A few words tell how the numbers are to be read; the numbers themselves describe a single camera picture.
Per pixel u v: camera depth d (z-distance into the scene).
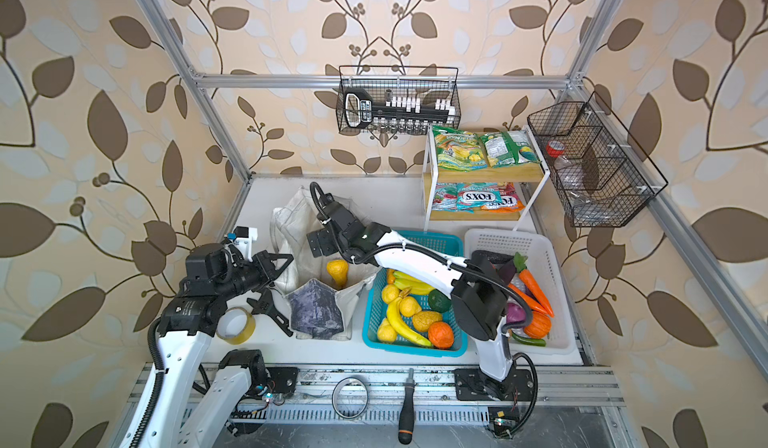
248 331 0.81
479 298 0.47
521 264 0.91
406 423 0.68
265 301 0.87
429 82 0.91
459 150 0.78
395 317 0.80
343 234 0.61
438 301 0.82
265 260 0.64
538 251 0.92
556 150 0.81
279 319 0.85
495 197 0.87
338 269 0.89
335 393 0.74
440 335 0.75
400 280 0.87
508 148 0.77
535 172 0.76
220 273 0.57
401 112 0.83
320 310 0.72
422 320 0.80
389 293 0.85
